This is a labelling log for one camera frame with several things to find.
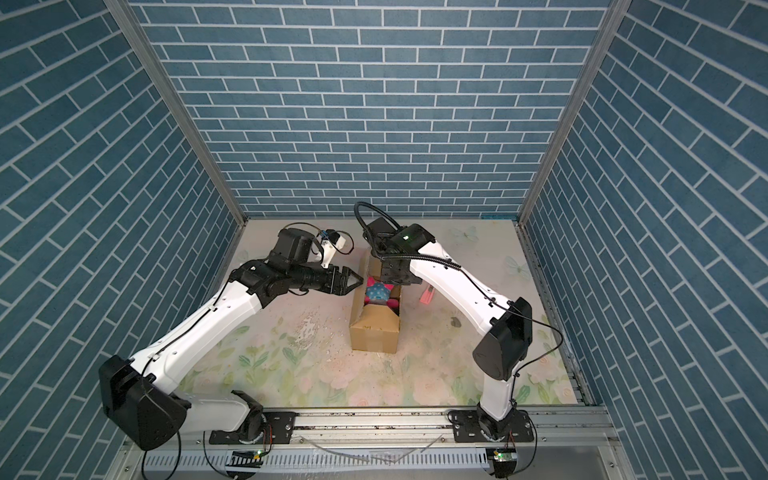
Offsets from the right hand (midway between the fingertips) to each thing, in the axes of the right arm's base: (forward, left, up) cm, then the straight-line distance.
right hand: (394, 274), depth 80 cm
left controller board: (-42, +33, -23) cm, 58 cm away
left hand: (-5, +10, +4) cm, 11 cm away
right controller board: (-37, -30, -26) cm, 54 cm away
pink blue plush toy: (+1, +5, -12) cm, 14 cm away
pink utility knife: (+6, -10, -20) cm, 23 cm away
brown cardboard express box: (-14, +3, -4) cm, 15 cm away
